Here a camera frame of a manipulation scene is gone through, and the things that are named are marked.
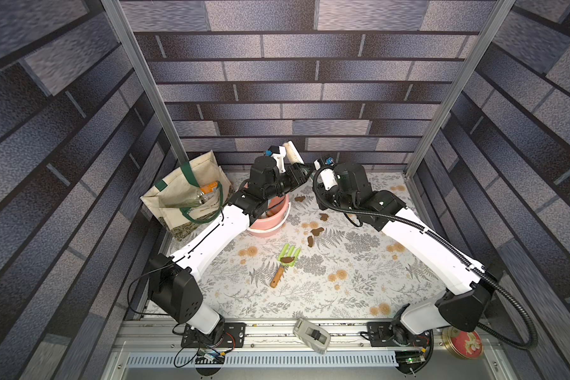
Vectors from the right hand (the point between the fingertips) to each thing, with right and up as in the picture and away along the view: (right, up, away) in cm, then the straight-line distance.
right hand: (314, 185), depth 73 cm
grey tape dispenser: (-1, -46, -3) cm, 47 cm away
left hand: (-1, +5, -3) cm, 6 cm away
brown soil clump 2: (+4, -19, +25) cm, 31 cm away
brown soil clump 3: (+1, -22, +22) cm, 31 cm away
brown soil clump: (+8, -13, +29) cm, 33 cm away
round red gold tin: (+46, -49, -4) cm, 67 cm away
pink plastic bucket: (-13, -12, +10) cm, 20 cm away
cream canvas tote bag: (-51, -3, +32) cm, 60 cm away
